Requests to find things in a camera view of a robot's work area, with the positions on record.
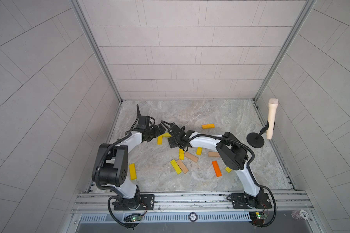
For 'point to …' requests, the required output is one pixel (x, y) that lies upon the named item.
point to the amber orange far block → (208, 126)
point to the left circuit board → (132, 218)
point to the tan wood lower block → (182, 166)
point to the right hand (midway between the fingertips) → (172, 141)
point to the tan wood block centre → (191, 157)
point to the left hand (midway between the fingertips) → (162, 130)
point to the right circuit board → (257, 218)
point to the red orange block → (217, 170)
